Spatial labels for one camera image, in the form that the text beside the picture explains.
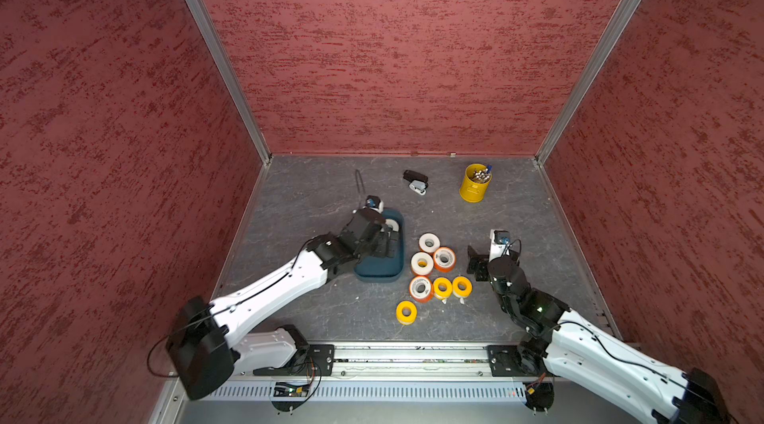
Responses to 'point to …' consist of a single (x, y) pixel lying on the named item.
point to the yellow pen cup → (476, 181)
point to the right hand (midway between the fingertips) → (482, 253)
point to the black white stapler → (419, 182)
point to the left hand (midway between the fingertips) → (379, 239)
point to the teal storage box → (371, 269)
